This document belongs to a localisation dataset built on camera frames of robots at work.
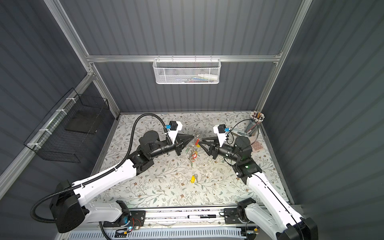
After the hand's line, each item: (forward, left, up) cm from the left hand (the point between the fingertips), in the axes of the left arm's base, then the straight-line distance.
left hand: (194, 136), depth 67 cm
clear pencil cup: (+23, -41, -14) cm, 49 cm away
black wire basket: (+7, +63, -4) cm, 64 cm away
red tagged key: (-4, 0, -10) cm, 11 cm away
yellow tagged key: (-7, 0, -32) cm, 33 cm away
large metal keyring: (-4, 0, -3) cm, 5 cm away
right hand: (-2, -4, -3) cm, 5 cm away
